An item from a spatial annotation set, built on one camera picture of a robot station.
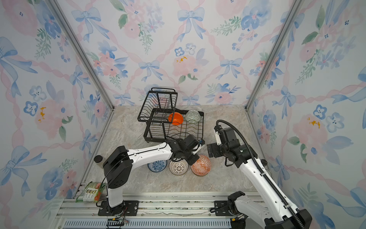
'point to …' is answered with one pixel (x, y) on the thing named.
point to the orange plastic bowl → (175, 118)
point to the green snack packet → (91, 192)
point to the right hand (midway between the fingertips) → (216, 145)
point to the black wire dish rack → (164, 121)
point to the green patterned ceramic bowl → (193, 116)
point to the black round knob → (97, 158)
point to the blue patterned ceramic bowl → (157, 166)
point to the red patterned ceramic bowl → (201, 166)
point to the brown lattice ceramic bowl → (178, 168)
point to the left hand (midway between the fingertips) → (197, 156)
